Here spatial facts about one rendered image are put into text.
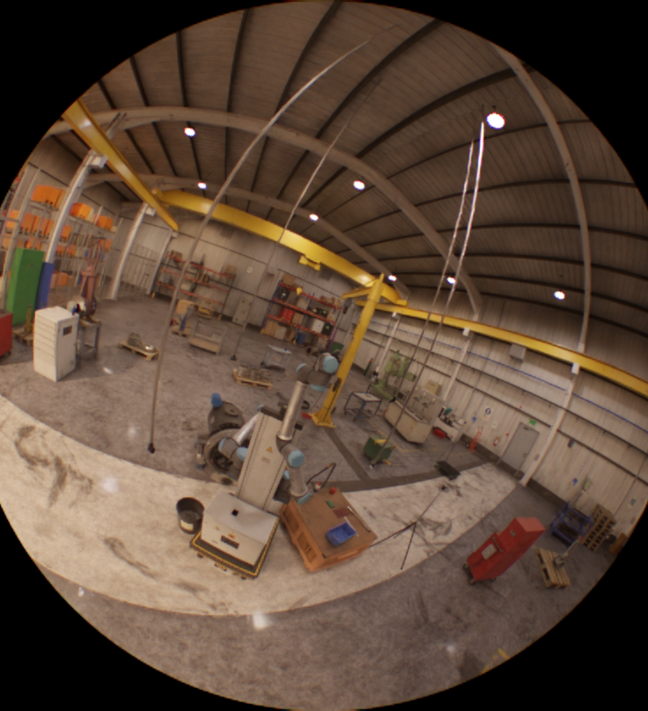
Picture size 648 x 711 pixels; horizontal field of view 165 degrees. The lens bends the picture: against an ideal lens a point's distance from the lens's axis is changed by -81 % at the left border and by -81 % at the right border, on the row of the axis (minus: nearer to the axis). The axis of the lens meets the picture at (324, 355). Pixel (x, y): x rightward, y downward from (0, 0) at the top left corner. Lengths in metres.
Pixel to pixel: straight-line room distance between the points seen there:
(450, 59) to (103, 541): 8.67
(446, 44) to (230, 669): 8.55
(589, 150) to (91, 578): 9.73
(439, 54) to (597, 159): 3.91
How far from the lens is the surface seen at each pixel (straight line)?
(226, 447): 2.23
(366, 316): 5.79
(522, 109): 6.65
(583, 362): 10.98
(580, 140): 6.86
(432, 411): 8.07
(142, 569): 2.69
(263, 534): 2.03
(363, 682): 2.87
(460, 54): 6.13
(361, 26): 6.15
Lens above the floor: 2.52
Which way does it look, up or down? 8 degrees down
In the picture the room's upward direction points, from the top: 22 degrees clockwise
